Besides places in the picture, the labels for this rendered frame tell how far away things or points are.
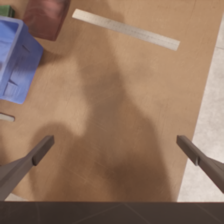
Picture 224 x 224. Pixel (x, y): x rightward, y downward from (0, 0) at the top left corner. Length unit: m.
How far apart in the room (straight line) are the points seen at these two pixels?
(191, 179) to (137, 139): 0.58
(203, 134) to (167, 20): 0.62
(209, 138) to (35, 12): 0.93
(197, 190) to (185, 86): 0.64
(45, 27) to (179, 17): 0.40
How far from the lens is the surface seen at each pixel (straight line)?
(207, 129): 0.99
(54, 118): 0.49
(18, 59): 0.49
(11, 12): 0.69
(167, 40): 0.52
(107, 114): 0.45
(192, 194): 0.99
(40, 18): 0.63
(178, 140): 0.17
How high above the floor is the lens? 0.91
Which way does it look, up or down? 78 degrees down
